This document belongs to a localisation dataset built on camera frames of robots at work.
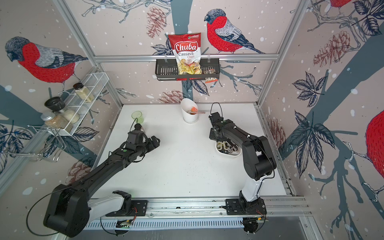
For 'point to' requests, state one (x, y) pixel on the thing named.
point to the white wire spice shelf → (95, 82)
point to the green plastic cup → (137, 115)
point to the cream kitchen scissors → (224, 145)
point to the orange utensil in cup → (194, 111)
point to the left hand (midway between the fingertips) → (157, 139)
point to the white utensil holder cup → (186, 105)
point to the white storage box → (232, 154)
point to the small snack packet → (208, 80)
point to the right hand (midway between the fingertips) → (214, 135)
